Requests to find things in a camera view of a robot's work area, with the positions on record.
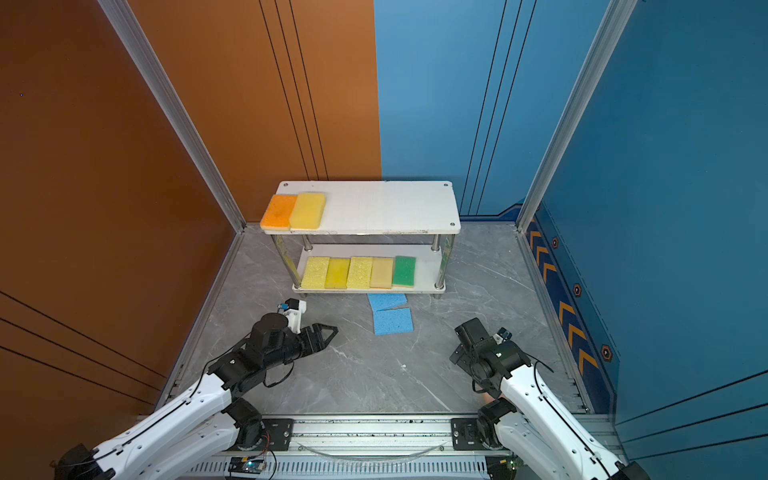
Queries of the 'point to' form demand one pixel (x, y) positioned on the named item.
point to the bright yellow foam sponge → (338, 273)
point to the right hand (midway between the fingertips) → (465, 368)
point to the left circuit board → (246, 465)
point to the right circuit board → (503, 467)
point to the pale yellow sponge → (381, 275)
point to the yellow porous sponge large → (316, 272)
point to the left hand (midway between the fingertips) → (332, 331)
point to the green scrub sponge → (404, 271)
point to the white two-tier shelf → (394, 208)
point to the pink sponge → (488, 398)
